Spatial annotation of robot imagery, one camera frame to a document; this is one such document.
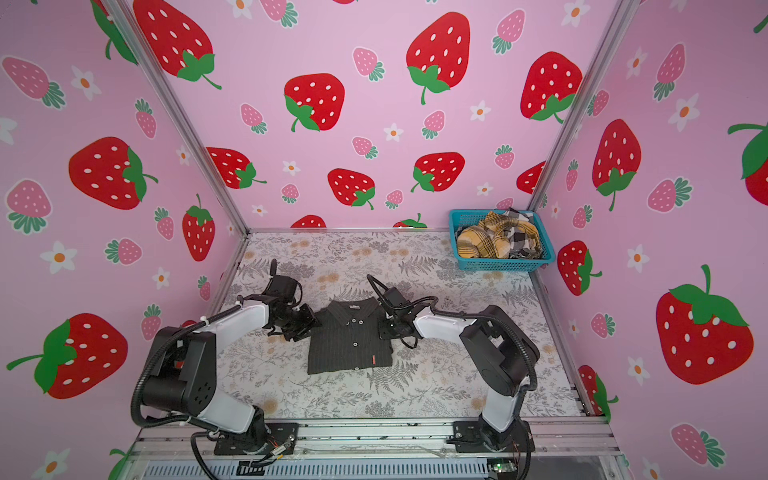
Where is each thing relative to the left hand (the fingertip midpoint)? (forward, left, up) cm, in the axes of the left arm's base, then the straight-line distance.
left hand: (320, 325), depth 91 cm
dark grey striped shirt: (-4, -9, 0) cm, 10 cm away
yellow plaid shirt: (+31, -57, +7) cm, 65 cm away
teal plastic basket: (+44, -49, +6) cm, 66 cm away
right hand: (0, -19, -2) cm, 19 cm away
